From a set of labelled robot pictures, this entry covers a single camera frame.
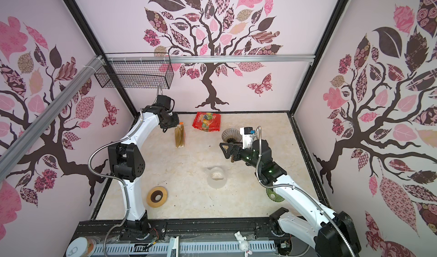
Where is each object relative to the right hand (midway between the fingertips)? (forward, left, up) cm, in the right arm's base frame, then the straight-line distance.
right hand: (227, 142), depth 74 cm
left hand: (+21, +29, -10) cm, 37 cm away
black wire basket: (+45, +51, +10) cm, 69 cm away
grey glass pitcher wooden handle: (+4, -3, -23) cm, 23 cm away
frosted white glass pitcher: (-6, +6, -25) cm, 27 cm away
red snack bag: (+31, +12, -21) cm, 40 cm away
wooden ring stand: (-16, +35, -25) cm, 46 cm away
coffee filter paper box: (+19, +28, -18) cm, 39 cm away
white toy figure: (-36, -6, -21) cm, 43 cm away
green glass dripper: (-16, -23, -25) cm, 38 cm away
